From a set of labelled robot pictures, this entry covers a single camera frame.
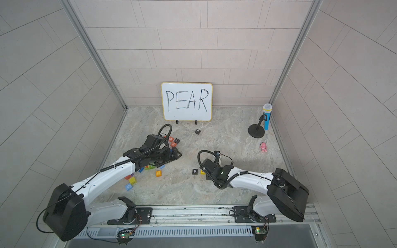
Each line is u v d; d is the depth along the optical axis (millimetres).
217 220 707
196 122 1065
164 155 708
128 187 786
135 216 694
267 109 837
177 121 1053
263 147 926
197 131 1018
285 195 407
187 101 1016
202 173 840
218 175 612
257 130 1016
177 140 958
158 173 827
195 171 843
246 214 710
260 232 680
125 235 639
